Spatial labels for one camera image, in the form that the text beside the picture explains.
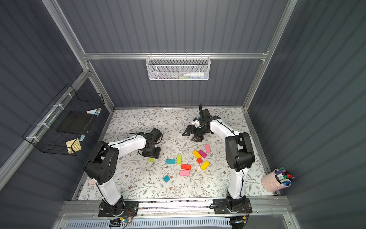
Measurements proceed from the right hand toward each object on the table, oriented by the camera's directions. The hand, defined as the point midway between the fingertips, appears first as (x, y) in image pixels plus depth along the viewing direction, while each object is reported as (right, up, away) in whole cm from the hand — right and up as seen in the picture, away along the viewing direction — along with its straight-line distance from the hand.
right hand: (186, 138), depth 90 cm
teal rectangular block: (-11, -15, +2) cm, 19 cm away
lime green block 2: (-4, -14, +2) cm, 15 cm away
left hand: (-20, -13, +2) cm, 24 cm away
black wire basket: (-64, +5, -27) cm, 70 cm away
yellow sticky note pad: (-49, 0, -29) cm, 57 cm away
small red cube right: (+8, -15, +2) cm, 17 cm away
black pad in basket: (-59, +10, -15) cm, 62 cm away
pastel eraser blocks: (-54, -24, -10) cm, 60 cm away
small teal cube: (-12, -24, -5) cm, 27 cm away
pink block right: (+15, -8, +7) cm, 18 cm away
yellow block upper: (+7, -11, +4) cm, 14 cm away
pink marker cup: (+44, -22, -16) cm, 52 cm away
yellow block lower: (+12, -17, -1) cm, 21 cm away
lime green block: (-23, -14, +1) cm, 27 cm away
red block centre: (0, -17, -2) cm, 18 cm away
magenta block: (+12, -12, +4) cm, 17 cm away
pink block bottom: (-1, -21, -4) cm, 21 cm away
